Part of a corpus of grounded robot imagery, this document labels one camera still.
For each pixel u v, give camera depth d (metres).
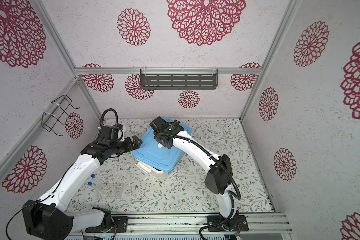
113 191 0.84
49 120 0.73
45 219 0.38
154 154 0.77
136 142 0.72
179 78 0.93
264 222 0.76
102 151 0.54
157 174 0.76
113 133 0.61
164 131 0.57
